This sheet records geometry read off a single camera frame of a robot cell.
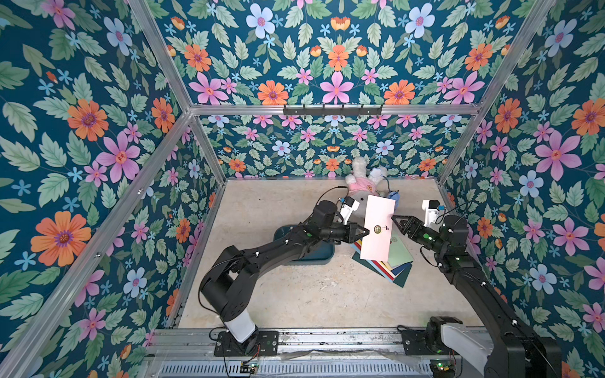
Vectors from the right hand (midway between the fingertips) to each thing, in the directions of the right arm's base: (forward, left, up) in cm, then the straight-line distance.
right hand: (397, 218), depth 79 cm
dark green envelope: (-12, -4, -23) cm, 27 cm away
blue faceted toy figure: (+21, -6, -12) cm, 25 cm away
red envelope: (-9, +2, -21) cm, 23 cm away
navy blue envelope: (-9, -3, -21) cm, 23 cm away
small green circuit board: (-41, +48, -23) cm, 68 cm away
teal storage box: (-3, +28, -21) cm, 35 cm away
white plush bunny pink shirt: (+29, +8, -12) cm, 33 cm away
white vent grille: (-41, +30, -22) cm, 56 cm away
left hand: (-6, +9, 0) cm, 11 cm away
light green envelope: (-2, -5, -21) cm, 22 cm away
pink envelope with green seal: (-8, +8, -5) cm, 12 cm away
